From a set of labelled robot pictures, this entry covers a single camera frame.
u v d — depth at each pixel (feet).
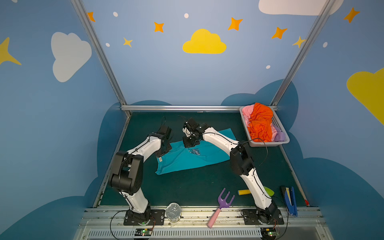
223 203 2.60
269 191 2.74
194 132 2.51
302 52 2.82
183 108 4.21
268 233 2.34
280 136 3.14
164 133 2.50
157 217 2.46
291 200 2.58
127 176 1.53
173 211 2.35
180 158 3.10
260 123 3.32
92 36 2.55
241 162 2.00
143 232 2.32
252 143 3.17
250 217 2.43
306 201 2.76
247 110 3.67
